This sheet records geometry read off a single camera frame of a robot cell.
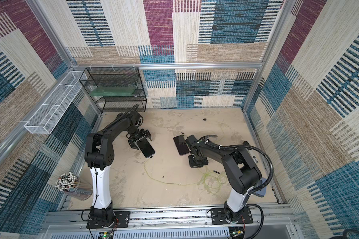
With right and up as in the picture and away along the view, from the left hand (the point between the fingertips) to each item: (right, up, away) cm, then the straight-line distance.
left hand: (147, 142), depth 98 cm
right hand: (+32, -14, -7) cm, 36 cm away
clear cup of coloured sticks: (-28, -15, -30) cm, 44 cm away
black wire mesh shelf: (-15, +44, +4) cm, 47 cm away
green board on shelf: (-26, +35, +8) cm, 45 cm away
